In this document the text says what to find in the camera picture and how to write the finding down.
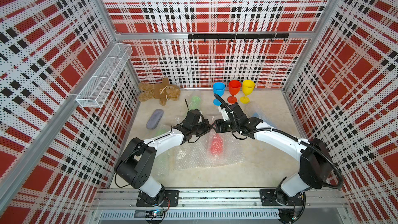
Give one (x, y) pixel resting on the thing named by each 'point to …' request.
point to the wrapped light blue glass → (264, 119)
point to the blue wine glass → (219, 88)
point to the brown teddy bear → (162, 91)
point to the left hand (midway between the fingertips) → (215, 126)
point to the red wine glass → (234, 88)
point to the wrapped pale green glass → (164, 161)
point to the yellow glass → (247, 88)
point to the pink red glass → (216, 145)
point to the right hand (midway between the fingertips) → (217, 125)
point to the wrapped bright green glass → (195, 103)
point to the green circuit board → (154, 213)
